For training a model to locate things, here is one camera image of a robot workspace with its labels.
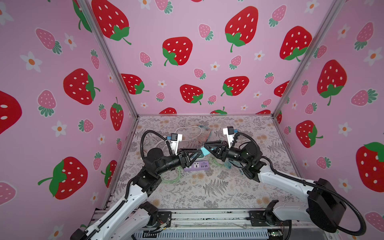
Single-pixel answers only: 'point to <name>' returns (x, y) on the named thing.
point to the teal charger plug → (205, 151)
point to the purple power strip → (198, 165)
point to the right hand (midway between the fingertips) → (204, 146)
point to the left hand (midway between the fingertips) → (199, 152)
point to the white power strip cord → (195, 137)
